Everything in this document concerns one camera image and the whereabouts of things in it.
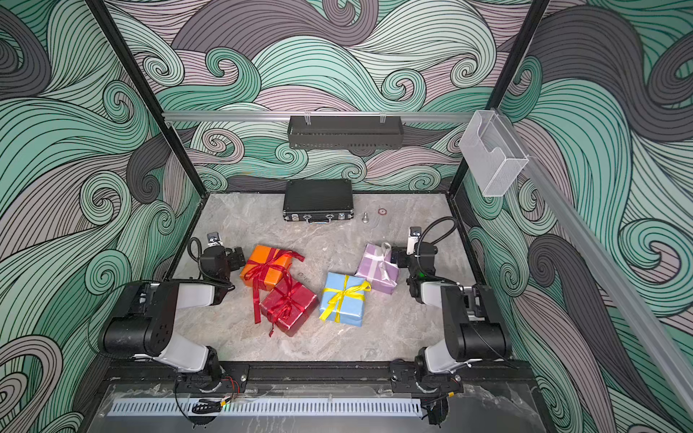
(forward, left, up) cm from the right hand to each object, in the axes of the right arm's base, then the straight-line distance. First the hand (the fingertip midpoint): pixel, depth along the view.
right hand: (406, 243), depth 94 cm
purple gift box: (-9, +12, 0) cm, 15 cm away
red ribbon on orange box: (-10, +51, +1) cm, 52 cm away
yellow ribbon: (-18, +19, +1) cm, 26 cm away
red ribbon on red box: (-24, +41, +1) cm, 47 cm away
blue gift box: (-20, +23, 0) cm, 31 cm away
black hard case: (+28, +33, -7) cm, 44 cm away
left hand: (-1, +65, 0) cm, 65 cm away
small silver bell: (+17, +13, -6) cm, 22 cm away
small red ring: (+22, +6, -8) cm, 24 cm away
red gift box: (-28, +38, 0) cm, 47 cm away
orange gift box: (-13, +46, 0) cm, 48 cm away
